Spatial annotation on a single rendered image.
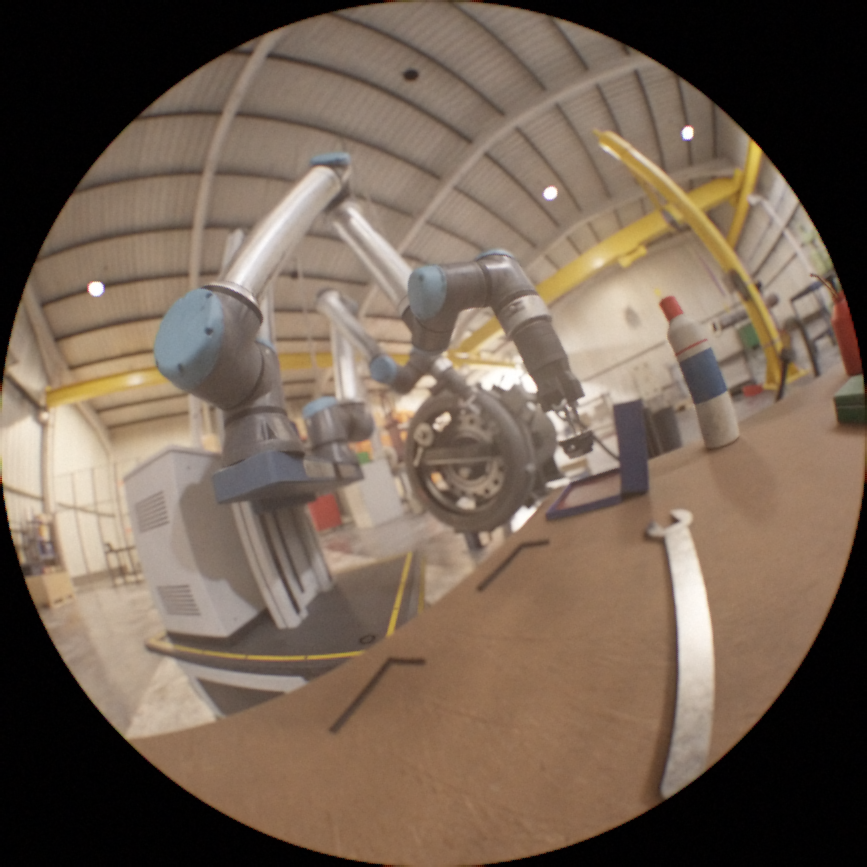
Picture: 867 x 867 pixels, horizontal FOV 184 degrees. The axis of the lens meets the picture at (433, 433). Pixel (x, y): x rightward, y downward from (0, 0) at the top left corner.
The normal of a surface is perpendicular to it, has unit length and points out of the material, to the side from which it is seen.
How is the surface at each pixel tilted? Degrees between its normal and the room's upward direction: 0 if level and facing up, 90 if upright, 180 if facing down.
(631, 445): 90
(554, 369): 99
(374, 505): 90
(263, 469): 90
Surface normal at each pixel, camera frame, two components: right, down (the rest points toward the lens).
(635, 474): -0.65, 0.11
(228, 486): 0.01, -0.15
